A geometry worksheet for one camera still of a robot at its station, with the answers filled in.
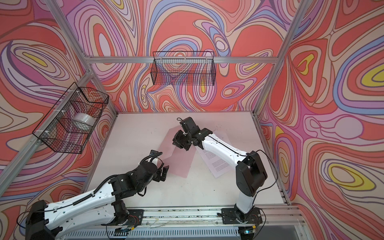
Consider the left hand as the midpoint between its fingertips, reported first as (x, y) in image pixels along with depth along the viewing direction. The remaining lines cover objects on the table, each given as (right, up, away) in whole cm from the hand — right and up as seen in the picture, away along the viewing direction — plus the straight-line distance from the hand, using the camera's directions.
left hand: (163, 164), depth 78 cm
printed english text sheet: (+31, -4, +13) cm, 34 cm away
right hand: (+4, +10, +3) cm, 11 cm away
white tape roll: (-39, +23, -5) cm, 45 cm away
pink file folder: (+7, -1, +15) cm, 16 cm away
